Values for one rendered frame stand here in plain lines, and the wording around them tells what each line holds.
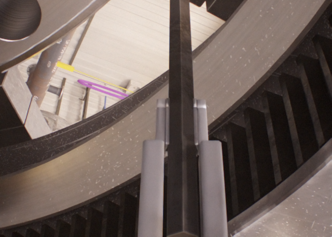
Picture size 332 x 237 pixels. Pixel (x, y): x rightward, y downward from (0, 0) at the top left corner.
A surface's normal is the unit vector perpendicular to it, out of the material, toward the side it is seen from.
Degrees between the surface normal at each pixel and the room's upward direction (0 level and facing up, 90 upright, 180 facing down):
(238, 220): 168
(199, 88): 139
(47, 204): 131
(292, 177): 172
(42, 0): 90
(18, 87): 41
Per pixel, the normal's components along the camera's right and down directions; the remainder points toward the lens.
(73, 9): -0.01, 0.67
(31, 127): 0.97, -0.18
